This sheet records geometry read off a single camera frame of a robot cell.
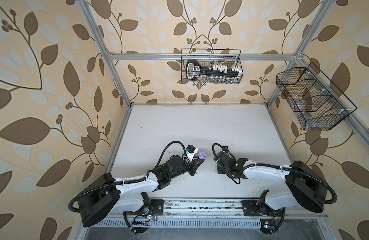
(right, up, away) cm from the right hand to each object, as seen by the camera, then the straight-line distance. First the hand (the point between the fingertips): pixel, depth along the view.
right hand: (221, 167), depth 88 cm
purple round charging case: (-12, +10, -11) cm, 19 cm away
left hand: (-11, +9, -12) cm, 19 cm away
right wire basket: (+45, +37, -15) cm, 60 cm away
